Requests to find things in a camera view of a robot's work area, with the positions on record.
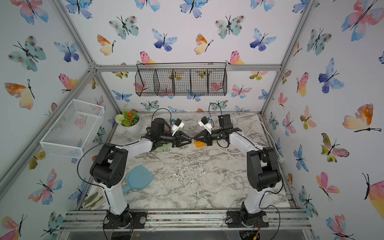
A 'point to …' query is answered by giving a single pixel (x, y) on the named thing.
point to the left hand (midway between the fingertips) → (191, 139)
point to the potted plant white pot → (133, 129)
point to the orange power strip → (198, 144)
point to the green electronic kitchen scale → (164, 146)
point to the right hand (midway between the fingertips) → (197, 137)
